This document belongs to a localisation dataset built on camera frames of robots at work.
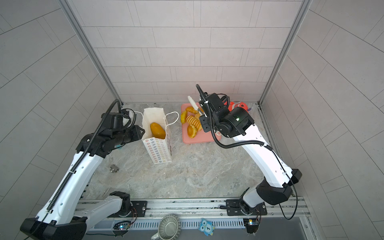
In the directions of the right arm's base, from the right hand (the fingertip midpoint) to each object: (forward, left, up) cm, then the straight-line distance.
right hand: (206, 119), depth 66 cm
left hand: (+1, +28, -6) cm, 29 cm away
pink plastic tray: (+11, +2, -31) cm, 34 cm away
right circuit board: (-36, -18, -34) cm, 53 cm away
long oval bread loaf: (+12, +28, -22) cm, 38 cm away
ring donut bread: (+28, +3, -29) cm, 40 cm away
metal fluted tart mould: (-35, +19, -32) cm, 52 cm away
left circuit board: (-34, +40, -29) cm, 60 cm away
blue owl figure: (-36, +2, -31) cm, 48 cm away
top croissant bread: (+31, +7, -26) cm, 41 cm away
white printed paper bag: (-4, +24, -17) cm, 30 cm away
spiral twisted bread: (+20, +5, -27) cm, 34 cm away
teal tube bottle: (-11, +35, +1) cm, 37 cm away
